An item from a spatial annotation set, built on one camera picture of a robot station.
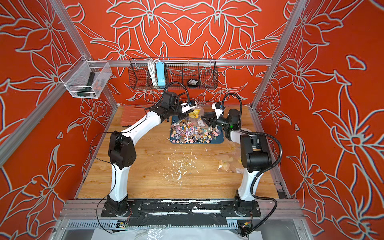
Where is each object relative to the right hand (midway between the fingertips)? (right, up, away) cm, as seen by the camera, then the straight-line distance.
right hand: (205, 114), depth 88 cm
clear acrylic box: (-72, +22, 0) cm, 76 cm away
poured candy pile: (-11, -11, +12) cm, 20 cm away
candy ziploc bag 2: (-6, -1, +1) cm, 7 cm away
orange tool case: (-53, +1, +19) cm, 56 cm away
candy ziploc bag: (+18, -23, +2) cm, 29 cm away
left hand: (-8, +5, 0) cm, 9 cm away
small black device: (-7, +22, +7) cm, 24 cm away
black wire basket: (-17, +28, +9) cm, 34 cm away
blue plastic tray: (+11, -17, +10) cm, 22 cm away
